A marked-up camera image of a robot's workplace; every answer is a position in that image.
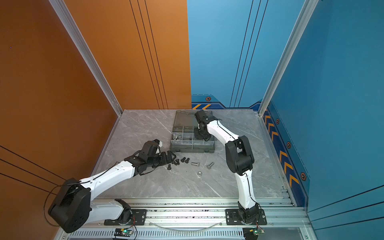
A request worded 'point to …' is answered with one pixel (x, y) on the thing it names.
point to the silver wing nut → (176, 137)
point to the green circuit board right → (252, 233)
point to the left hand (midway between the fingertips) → (172, 157)
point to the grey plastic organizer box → (183, 139)
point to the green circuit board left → (123, 232)
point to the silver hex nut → (199, 173)
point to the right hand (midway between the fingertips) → (198, 136)
